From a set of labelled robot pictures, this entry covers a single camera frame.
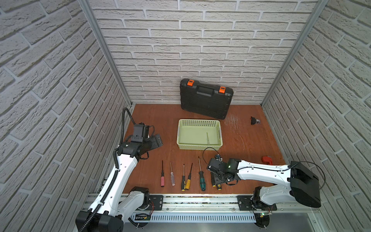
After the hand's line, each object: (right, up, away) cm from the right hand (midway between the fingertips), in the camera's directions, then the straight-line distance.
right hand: (220, 178), depth 81 cm
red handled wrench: (+33, +9, +9) cm, 35 cm away
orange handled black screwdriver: (-18, -1, -2) cm, 18 cm away
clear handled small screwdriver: (-5, +18, +16) cm, 25 cm away
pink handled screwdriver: (-33, -1, 0) cm, 33 cm away
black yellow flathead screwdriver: (-21, -2, -2) cm, 21 cm away
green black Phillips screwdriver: (-10, -1, -2) cm, 10 cm away
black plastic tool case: (-7, +48, +15) cm, 51 cm away
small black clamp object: (+32, +33, +26) cm, 53 cm away
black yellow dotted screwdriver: (-1, -3, -3) cm, 5 cm away
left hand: (-36, +23, -3) cm, 43 cm away
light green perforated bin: (-16, +23, +20) cm, 34 cm away
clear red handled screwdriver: (-27, +1, 0) cm, 27 cm away
